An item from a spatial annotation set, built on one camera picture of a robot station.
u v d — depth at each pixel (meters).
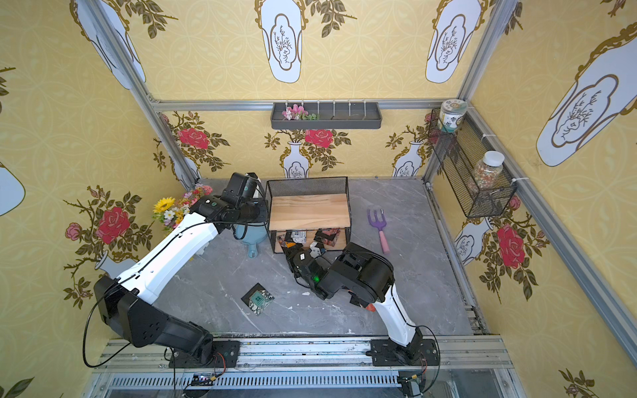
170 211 0.86
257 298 0.85
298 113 0.88
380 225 1.04
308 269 0.75
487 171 0.65
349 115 0.92
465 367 0.76
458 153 0.98
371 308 0.82
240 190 0.59
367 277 0.54
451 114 0.84
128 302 0.40
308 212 0.89
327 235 0.98
